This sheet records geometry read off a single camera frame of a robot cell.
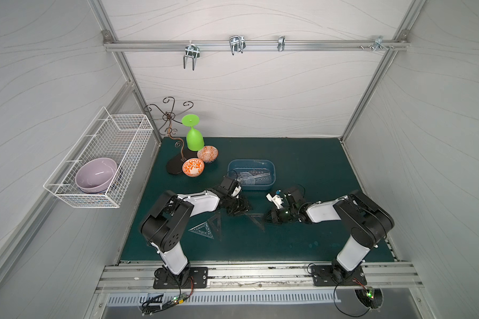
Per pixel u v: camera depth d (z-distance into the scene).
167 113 0.87
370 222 0.49
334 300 0.63
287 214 0.80
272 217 0.82
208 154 1.11
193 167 1.04
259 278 0.75
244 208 0.80
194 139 0.90
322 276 0.73
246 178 1.01
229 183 0.75
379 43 0.76
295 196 0.76
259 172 1.07
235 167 1.04
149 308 0.68
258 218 0.88
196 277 0.74
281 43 0.79
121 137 0.78
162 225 0.45
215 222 0.88
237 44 0.76
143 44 0.78
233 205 0.79
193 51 0.78
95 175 0.61
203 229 0.86
